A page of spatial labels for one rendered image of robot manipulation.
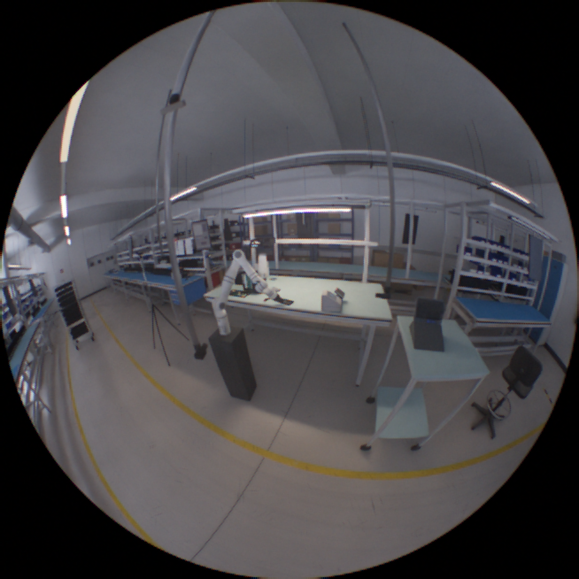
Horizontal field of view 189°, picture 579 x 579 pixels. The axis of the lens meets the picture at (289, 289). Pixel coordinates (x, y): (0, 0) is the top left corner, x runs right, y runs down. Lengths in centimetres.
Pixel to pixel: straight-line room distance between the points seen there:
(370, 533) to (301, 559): 51
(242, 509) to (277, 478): 42
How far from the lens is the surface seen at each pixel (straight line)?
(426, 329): 118
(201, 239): 304
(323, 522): 172
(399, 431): 165
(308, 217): 342
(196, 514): 189
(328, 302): 145
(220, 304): 142
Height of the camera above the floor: 170
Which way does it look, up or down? 21 degrees down
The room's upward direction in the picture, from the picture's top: 3 degrees counter-clockwise
